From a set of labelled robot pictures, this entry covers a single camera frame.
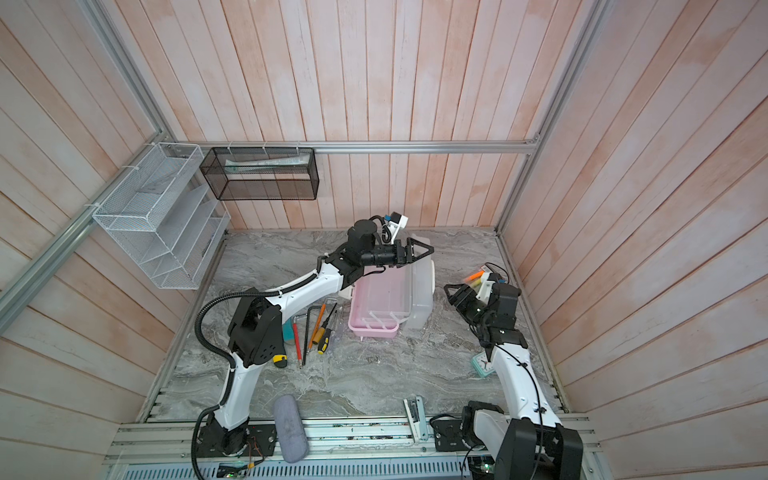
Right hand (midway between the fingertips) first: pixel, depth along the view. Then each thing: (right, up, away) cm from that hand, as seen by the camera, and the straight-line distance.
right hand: (450, 290), depth 84 cm
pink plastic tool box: (-18, -3, 0) cm, 18 cm away
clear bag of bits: (-34, -11, +12) cm, 38 cm away
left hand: (-7, +9, -5) cm, 13 cm away
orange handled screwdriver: (-40, -13, +10) cm, 44 cm away
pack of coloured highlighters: (+14, +2, +21) cm, 25 cm away
